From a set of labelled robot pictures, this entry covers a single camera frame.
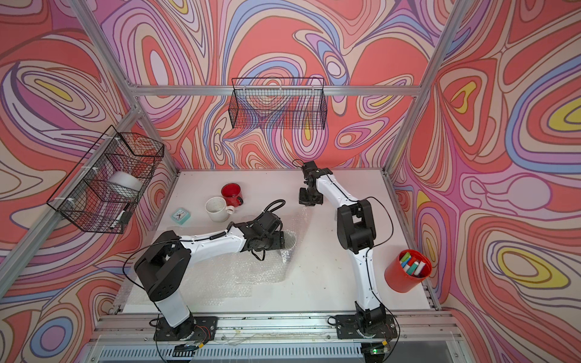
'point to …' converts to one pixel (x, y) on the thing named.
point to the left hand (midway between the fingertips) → (282, 244)
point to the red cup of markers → (408, 270)
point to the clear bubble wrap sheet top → (244, 268)
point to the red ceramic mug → (231, 193)
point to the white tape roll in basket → (125, 183)
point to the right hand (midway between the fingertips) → (307, 207)
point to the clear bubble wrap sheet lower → (208, 280)
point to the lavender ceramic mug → (290, 239)
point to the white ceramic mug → (217, 210)
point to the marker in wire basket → (118, 218)
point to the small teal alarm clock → (180, 215)
